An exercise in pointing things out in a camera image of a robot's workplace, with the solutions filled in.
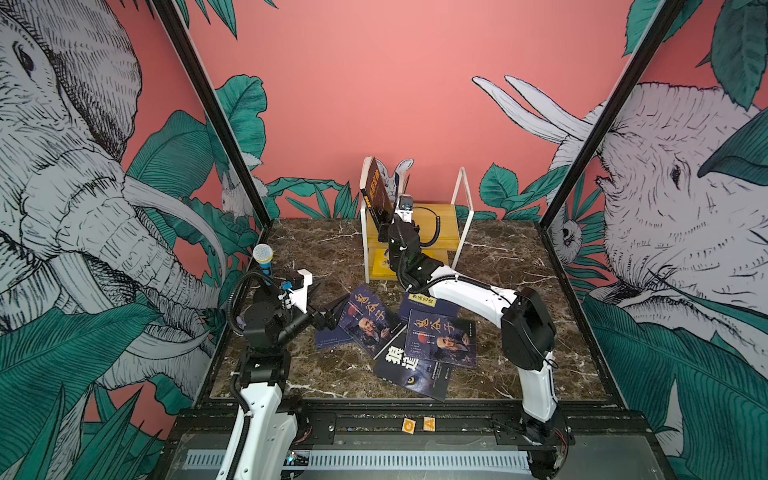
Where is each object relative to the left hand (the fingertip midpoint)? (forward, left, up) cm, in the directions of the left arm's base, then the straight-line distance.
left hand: (335, 287), depth 71 cm
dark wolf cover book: (-15, -23, -25) cm, 37 cm away
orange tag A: (-26, -23, -25) cm, 42 cm away
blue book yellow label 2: (+9, -25, -25) cm, 37 cm away
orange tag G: (-27, -17, -24) cm, 40 cm away
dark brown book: (+25, -10, +9) cm, 28 cm away
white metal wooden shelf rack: (+20, -32, -6) cm, 38 cm away
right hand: (+21, -14, +6) cm, 26 cm away
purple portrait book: (-5, -29, -24) cm, 38 cm away
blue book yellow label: (-2, +5, -25) cm, 25 cm away
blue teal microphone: (+12, +21, -2) cm, 24 cm away
